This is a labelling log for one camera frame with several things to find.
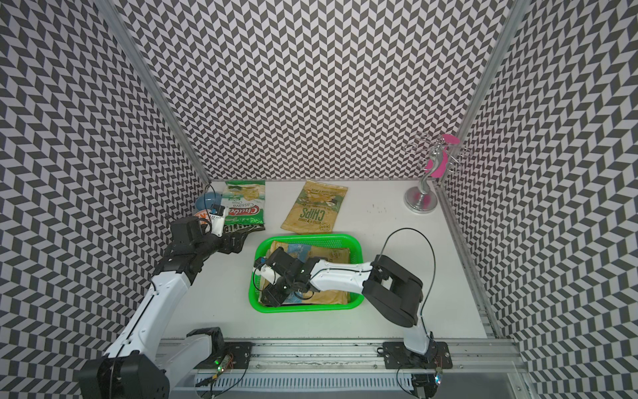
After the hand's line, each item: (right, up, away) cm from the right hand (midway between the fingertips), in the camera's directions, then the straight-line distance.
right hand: (270, 298), depth 80 cm
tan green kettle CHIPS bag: (+13, +29, +28) cm, 42 cm away
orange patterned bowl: (-34, +26, +22) cm, 48 cm away
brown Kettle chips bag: (-16, +21, +19) cm, 32 cm away
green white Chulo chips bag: (-18, +31, +26) cm, 44 cm away
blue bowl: (-36, +31, +29) cm, 55 cm away
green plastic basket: (+28, +1, -5) cm, 28 cm away
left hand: (-13, +22, +2) cm, 25 cm away
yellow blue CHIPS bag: (+10, +13, +7) cm, 18 cm away
